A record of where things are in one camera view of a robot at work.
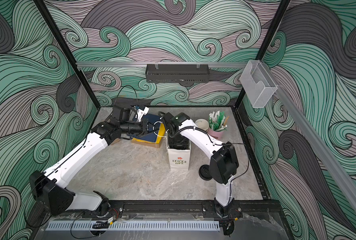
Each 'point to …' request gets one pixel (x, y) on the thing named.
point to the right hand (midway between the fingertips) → (177, 146)
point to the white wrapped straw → (213, 115)
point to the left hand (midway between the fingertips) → (160, 128)
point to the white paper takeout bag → (179, 158)
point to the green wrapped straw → (219, 118)
